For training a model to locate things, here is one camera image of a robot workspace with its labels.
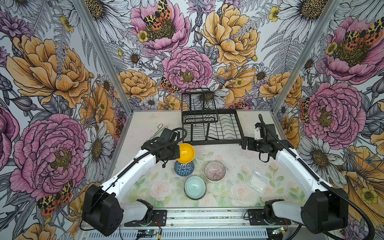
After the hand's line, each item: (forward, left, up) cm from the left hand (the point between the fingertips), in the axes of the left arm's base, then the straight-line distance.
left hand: (175, 158), depth 81 cm
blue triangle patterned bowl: (-1, -5, -12) cm, 13 cm away
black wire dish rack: (+18, -16, +6) cm, 25 cm away
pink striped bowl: (-4, -22, -10) cm, 25 cm away
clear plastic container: (-10, -46, -12) cm, 49 cm away
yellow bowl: (+5, -6, -4) cm, 9 cm away
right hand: (+5, -40, +1) cm, 41 cm away
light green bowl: (-12, -11, -10) cm, 19 cm away
